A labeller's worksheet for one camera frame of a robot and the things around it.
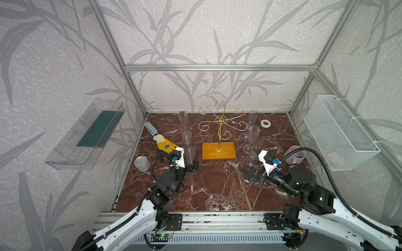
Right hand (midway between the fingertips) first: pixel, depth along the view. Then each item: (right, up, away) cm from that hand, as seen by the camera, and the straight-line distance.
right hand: (247, 157), depth 62 cm
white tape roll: (+26, +14, +53) cm, 60 cm away
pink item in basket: (+44, -2, +12) cm, 46 cm away
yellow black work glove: (-45, +1, +38) cm, 59 cm away
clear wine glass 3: (-29, +4, +30) cm, 42 cm away
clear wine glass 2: (+10, +17, +29) cm, 35 cm away
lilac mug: (+34, -6, +25) cm, 42 cm away
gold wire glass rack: (-9, -3, +37) cm, 38 cm away
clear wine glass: (-31, +18, +32) cm, 48 cm away
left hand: (-25, +1, +12) cm, 27 cm away
